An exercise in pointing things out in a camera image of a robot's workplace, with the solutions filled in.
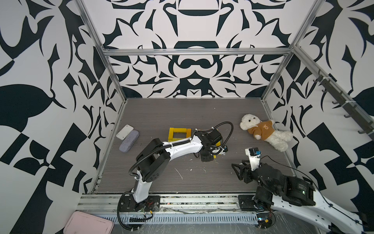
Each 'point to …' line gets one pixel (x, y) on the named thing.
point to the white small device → (124, 132)
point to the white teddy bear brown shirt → (265, 131)
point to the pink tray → (81, 223)
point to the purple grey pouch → (129, 141)
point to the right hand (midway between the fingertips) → (234, 163)
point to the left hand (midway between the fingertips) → (207, 151)
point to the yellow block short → (218, 144)
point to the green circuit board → (264, 223)
